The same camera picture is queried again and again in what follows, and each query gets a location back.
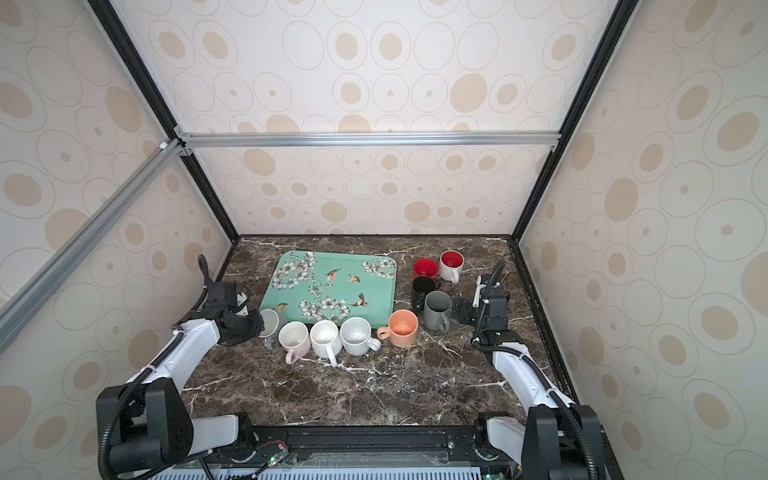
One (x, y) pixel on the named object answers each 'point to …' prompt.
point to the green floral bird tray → (311, 286)
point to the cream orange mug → (401, 329)
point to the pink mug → (295, 336)
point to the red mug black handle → (425, 267)
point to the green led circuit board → (281, 452)
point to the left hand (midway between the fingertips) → (269, 319)
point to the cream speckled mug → (355, 333)
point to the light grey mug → (272, 318)
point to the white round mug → (326, 340)
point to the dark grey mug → (437, 304)
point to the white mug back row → (451, 263)
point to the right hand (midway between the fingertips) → (472, 299)
